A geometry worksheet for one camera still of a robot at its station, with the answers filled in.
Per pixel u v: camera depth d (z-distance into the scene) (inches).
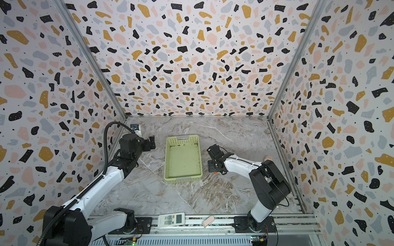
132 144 24.2
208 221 29.2
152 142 30.0
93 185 18.7
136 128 27.8
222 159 25.1
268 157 37.5
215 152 28.8
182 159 38.2
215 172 35.7
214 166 33.0
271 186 18.1
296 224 30.0
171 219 29.4
